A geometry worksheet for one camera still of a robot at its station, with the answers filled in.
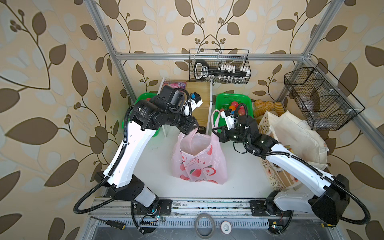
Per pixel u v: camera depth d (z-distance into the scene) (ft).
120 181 1.25
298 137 2.53
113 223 2.28
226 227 2.27
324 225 2.27
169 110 1.52
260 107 3.75
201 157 2.39
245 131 1.80
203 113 2.58
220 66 2.67
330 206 1.24
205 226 2.31
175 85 2.65
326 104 2.38
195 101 1.70
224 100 3.78
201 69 2.73
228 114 2.11
